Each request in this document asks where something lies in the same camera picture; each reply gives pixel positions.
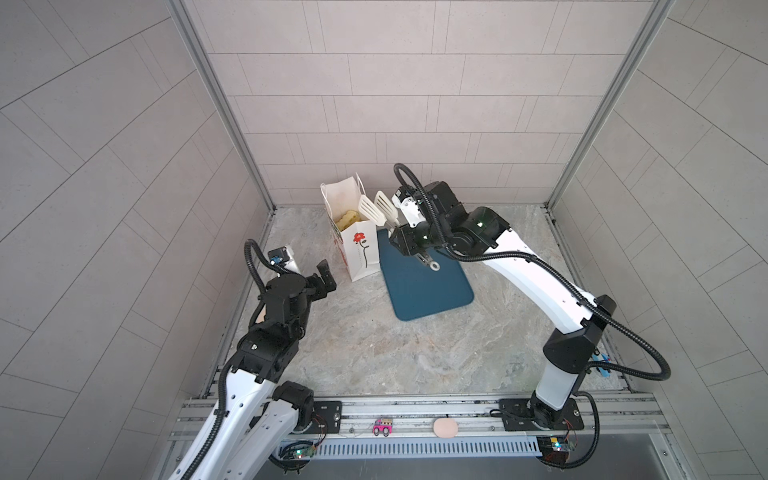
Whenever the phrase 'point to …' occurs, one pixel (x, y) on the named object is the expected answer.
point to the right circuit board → (555, 448)
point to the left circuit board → (297, 450)
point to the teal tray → (416, 289)
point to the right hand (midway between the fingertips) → (394, 239)
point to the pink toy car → (383, 427)
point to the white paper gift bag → (355, 234)
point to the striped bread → (347, 220)
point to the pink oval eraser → (446, 428)
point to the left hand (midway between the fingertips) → (317, 262)
